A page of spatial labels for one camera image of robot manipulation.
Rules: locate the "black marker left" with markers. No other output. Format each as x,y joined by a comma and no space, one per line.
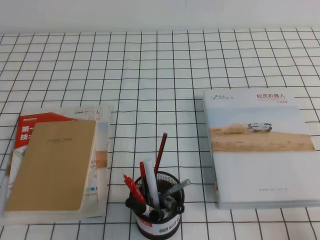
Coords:
138,207

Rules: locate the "grey clear-cap pen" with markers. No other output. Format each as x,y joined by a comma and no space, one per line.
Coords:
177,187

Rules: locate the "tan kraft notebook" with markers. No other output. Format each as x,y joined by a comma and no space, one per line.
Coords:
54,171

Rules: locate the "black marker right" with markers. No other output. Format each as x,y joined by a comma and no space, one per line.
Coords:
169,207

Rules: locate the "white brochure stack left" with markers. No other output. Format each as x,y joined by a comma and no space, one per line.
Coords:
96,192

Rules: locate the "Agilex brochure stack right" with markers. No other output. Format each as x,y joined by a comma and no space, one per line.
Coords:
263,155

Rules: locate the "red and white booklet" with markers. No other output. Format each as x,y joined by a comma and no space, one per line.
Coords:
25,127

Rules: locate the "black marker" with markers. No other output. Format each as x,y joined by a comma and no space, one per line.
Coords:
138,207
169,207

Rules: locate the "red clip pen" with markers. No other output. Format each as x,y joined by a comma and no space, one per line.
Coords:
134,189

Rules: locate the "red pencil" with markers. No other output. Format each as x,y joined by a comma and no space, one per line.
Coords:
160,153

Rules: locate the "black mesh pen holder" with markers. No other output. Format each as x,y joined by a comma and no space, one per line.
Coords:
153,227

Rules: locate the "white marker pen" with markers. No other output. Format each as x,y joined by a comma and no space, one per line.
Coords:
151,183

